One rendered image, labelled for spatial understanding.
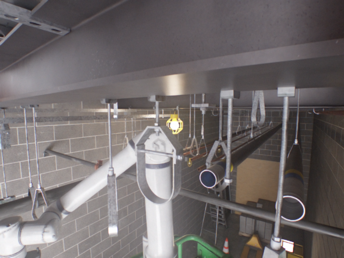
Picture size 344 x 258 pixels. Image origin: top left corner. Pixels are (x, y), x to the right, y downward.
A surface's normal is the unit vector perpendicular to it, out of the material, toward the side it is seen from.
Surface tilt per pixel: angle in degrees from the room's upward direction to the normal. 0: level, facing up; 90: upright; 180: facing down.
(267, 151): 90
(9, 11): 90
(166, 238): 90
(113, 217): 74
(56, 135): 90
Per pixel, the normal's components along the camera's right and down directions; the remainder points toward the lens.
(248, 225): -0.53, 0.08
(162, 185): 0.37, 0.08
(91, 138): 0.82, 0.05
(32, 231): 0.18, -0.61
